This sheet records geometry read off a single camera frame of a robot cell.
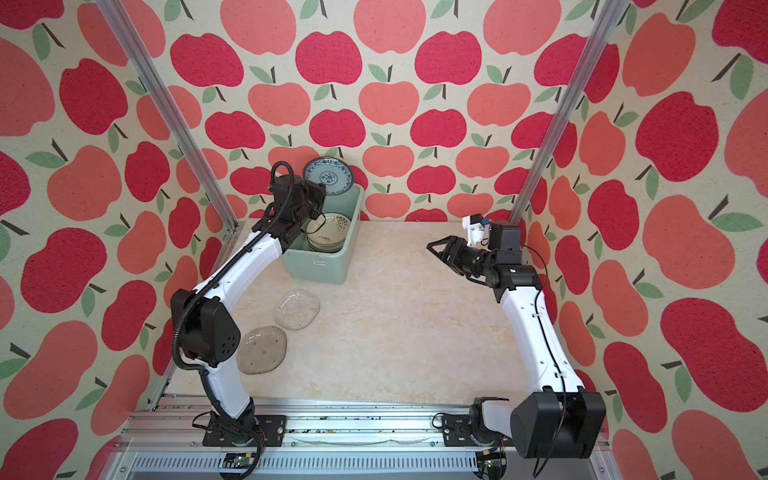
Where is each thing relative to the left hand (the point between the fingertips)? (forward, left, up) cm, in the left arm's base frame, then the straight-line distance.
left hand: (333, 183), depth 83 cm
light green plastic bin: (-12, +12, -22) cm, 28 cm away
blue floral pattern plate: (+6, 0, -1) cm, 6 cm away
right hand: (-20, -29, -6) cm, 36 cm away
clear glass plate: (-20, +15, -36) cm, 44 cm away
